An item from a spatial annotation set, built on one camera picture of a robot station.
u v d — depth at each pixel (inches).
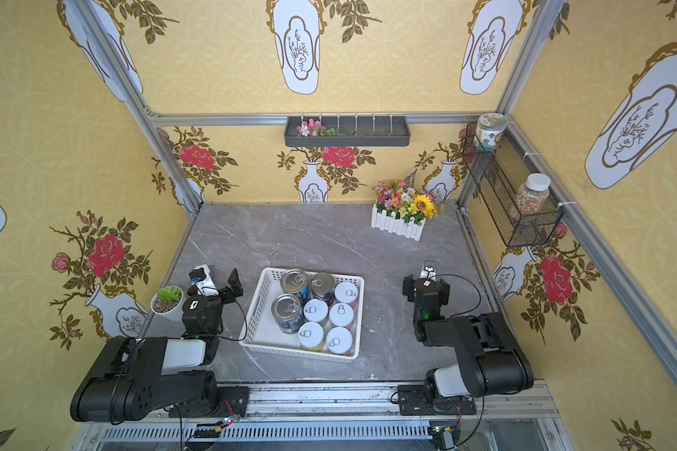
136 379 17.0
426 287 28.3
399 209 39.0
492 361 17.6
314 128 34.6
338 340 30.9
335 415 28.8
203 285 29.3
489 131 33.4
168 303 32.9
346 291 34.7
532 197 25.5
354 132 36.4
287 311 31.4
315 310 33.6
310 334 31.4
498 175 38.5
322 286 33.7
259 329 34.4
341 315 32.9
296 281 33.7
